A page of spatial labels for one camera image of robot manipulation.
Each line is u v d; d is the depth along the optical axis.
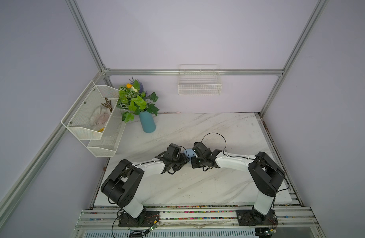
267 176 0.48
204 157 0.71
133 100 0.78
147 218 0.73
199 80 0.95
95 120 0.76
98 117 0.78
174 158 0.75
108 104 0.82
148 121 1.05
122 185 0.45
